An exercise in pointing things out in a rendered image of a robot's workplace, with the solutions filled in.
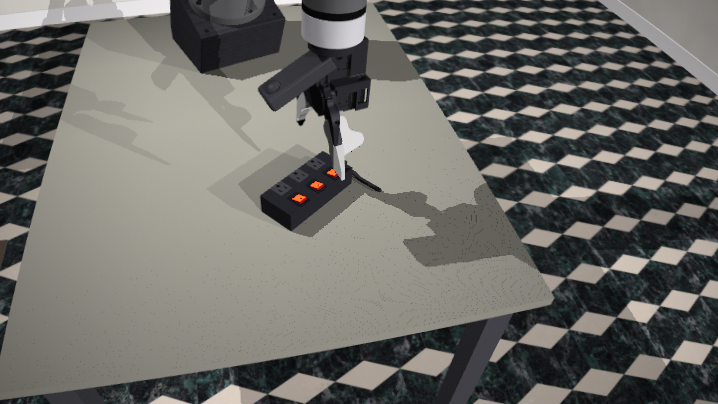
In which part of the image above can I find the black power strip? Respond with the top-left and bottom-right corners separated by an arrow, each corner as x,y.
260,151 -> 382,231

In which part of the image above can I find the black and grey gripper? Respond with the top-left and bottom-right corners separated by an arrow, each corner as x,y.
296,36 -> 371,180

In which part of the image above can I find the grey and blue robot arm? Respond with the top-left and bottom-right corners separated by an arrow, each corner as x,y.
188,0 -> 367,111

